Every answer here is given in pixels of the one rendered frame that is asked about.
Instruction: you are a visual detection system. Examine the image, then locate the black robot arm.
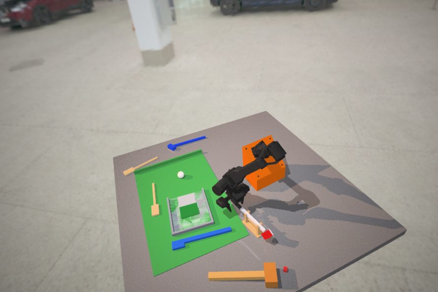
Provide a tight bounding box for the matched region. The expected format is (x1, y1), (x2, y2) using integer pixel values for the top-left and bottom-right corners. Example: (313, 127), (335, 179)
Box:
(212, 140), (286, 203)

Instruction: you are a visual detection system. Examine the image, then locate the green flat mat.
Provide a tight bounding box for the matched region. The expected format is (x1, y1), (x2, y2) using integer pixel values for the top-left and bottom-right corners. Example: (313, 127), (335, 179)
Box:
(135, 153), (249, 276)

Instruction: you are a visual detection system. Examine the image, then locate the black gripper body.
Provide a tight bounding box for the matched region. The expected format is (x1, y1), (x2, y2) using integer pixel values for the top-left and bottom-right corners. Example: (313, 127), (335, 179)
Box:
(216, 183), (250, 208)

